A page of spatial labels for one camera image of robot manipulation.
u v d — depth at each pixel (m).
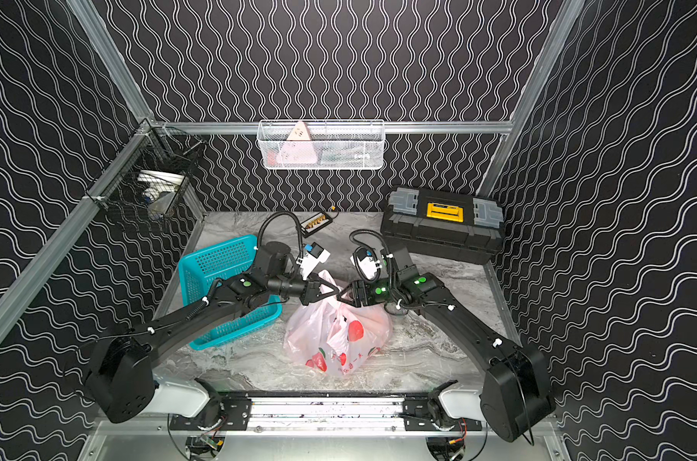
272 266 0.62
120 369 0.42
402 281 0.62
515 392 0.40
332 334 0.71
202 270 0.99
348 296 0.76
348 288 0.71
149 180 0.79
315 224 1.16
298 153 0.90
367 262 0.72
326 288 0.73
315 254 0.69
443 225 0.95
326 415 0.76
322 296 0.73
